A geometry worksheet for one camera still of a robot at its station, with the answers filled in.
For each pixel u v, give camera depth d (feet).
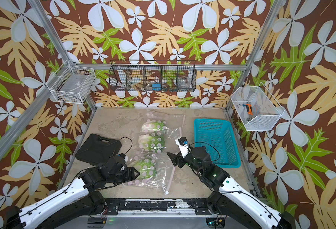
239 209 1.58
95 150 3.02
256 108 2.78
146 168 2.58
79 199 1.90
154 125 3.23
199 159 1.72
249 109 2.77
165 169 2.58
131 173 2.25
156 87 3.07
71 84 2.80
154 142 2.91
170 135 3.23
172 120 3.54
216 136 3.34
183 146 1.98
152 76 3.21
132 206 2.48
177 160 2.05
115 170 1.95
